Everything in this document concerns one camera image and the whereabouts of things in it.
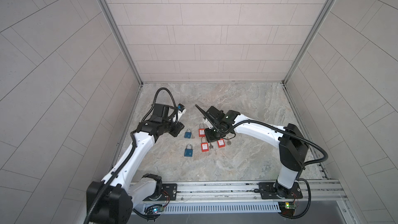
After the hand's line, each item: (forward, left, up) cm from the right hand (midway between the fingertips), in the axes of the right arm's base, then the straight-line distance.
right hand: (205, 141), depth 79 cm
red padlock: (0, +1, -7) cm, 7 cm away
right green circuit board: (-30, -35, -10) cm, 47 cm away
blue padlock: (+8, +10, -6) cm, 14 cm away
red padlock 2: (+1, -9, -6) cm, 11 cm away
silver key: (0, -3, -7) cm, 8 cm away
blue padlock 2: (-3, +9, -7) cm, 12 cm away
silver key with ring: (+2, -13, -8) cm, 15 cm away
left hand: (+8, +10, +7) cm, 15 cm away
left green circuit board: (-27, +23, -5) cm, 36 cm away
